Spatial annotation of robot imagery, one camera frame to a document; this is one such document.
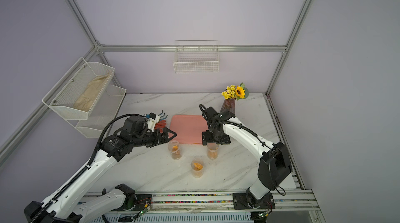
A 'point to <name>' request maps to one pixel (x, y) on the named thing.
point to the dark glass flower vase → (229, 104)
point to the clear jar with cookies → (212, 148)
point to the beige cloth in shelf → (86, 99)
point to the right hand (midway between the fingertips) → (209, 144)
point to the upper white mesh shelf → (76, 94)
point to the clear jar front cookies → (197, 167)
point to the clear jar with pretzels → (175, 150)
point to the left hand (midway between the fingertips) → (169, 139)
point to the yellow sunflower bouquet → (236, 91)
